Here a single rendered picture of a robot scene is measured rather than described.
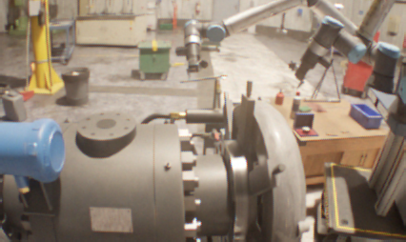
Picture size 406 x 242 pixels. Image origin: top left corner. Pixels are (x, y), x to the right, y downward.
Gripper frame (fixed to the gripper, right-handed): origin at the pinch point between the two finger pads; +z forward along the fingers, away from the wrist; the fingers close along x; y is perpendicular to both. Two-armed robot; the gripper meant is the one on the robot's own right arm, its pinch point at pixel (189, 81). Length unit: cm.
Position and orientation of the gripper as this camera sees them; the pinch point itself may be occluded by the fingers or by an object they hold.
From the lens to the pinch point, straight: 132.0
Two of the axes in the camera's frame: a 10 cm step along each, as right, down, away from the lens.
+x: 1.0, 4.2, 9.0
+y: 9.9, -1.1, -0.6
